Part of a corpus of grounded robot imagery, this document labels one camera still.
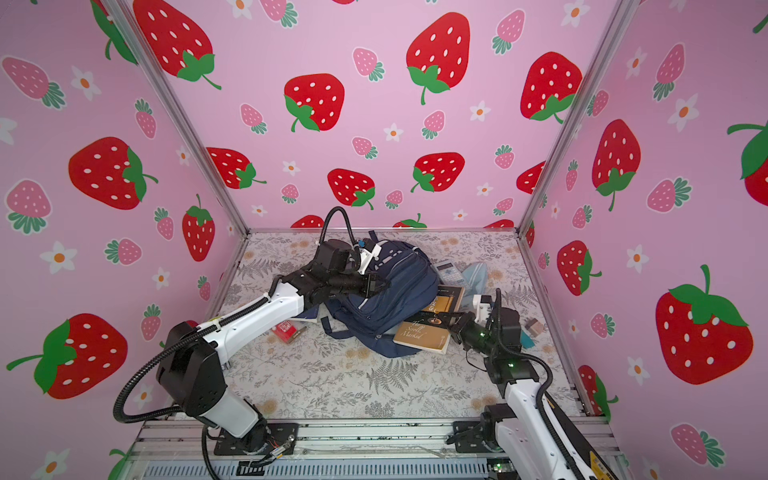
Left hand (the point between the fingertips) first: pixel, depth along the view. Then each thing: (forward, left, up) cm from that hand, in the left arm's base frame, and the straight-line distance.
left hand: (392, 283), depth 78 cm
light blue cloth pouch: (+14, -28, -18) cm, 36 cm away
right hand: (-7, -12, -5) cm, 15 cm away
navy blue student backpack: (0, -6, 0) cm, 6 cm away
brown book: (-10, -9, -7) cm, 15 cm away
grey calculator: (+18, -20, -19) cm, 33 cm away
